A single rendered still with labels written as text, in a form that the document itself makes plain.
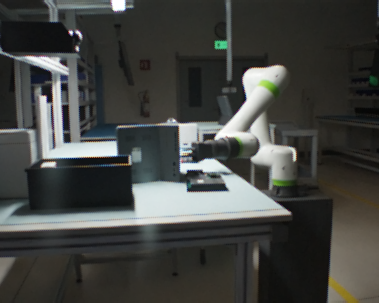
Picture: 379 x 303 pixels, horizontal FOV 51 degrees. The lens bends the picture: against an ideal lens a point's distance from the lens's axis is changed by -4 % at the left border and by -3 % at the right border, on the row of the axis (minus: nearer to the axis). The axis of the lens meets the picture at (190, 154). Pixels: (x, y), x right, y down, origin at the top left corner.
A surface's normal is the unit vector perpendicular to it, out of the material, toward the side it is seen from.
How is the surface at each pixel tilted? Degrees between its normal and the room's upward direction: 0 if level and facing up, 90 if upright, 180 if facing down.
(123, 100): 90
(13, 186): 90
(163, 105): 90
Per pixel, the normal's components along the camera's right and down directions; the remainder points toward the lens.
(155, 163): 0.40, 0.12
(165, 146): -0.47, 0.13
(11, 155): 0.15, 0.14
